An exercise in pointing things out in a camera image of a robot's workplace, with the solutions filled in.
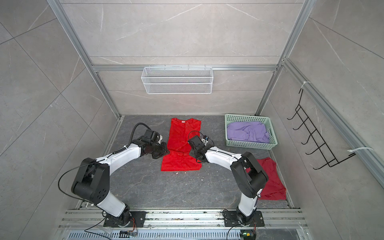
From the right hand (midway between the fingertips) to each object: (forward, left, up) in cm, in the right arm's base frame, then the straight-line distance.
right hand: (193, 151), depth 94 cm
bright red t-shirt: (-3, +10, -2) cm, 10 cm away
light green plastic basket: (+30, -30, -1) cm, 43 cm away
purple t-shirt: (+18, -45, -3) cm, 49 cm away
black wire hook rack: (-8, -56, +28) cm, 63 cm away
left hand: (0, +14, +5) cm, 14 cm away
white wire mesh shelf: (+41, +10, +26) cm, 49 cm away
